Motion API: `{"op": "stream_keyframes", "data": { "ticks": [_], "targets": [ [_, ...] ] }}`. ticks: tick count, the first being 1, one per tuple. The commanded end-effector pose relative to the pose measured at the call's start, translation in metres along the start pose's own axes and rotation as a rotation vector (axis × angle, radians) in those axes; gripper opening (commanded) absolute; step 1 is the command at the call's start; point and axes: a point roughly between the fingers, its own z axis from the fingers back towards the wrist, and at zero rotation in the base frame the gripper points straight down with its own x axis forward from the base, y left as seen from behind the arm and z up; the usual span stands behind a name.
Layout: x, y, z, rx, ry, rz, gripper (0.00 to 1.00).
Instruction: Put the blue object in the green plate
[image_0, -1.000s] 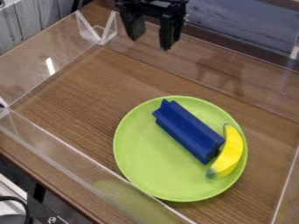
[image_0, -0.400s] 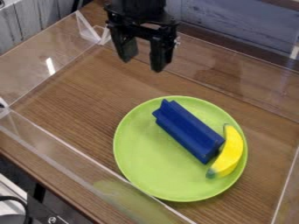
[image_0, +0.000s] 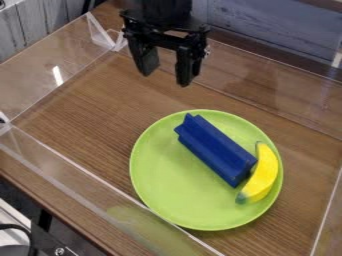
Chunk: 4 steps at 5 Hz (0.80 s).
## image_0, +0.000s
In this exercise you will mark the blue block object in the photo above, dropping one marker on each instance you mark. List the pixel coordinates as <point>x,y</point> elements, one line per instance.
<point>215,149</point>

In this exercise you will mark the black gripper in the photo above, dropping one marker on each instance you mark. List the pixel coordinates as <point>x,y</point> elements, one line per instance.
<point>162,23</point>

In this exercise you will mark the black metal base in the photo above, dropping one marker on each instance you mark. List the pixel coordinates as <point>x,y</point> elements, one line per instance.
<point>45,245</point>

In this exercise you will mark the yellow toy banana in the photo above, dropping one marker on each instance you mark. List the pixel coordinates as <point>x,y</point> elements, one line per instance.
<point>260,182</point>

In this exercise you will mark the clear acrylic enclosure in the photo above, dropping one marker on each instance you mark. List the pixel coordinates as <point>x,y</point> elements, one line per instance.
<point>77,104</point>

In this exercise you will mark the green round plate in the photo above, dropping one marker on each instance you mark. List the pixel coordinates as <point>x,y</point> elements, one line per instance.
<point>179,188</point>

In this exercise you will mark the clear acrylic corner bracket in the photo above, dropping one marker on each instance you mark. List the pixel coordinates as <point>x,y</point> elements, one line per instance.
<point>108,39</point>

